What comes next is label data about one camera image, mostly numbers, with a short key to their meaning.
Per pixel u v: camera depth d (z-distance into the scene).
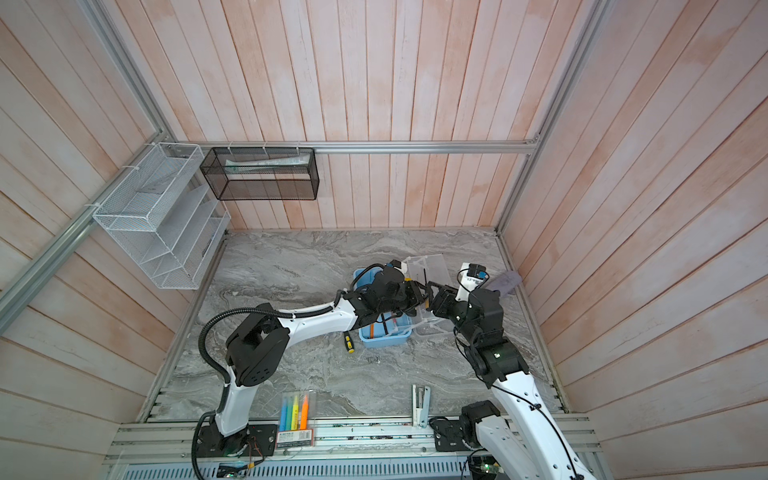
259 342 0.54
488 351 0.53
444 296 0.64
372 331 0.93
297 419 0.77
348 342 0.88
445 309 0.66
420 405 0.77
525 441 0.45
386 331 0.92
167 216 0.73
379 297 0.68
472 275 0.63
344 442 0.74
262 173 1.04
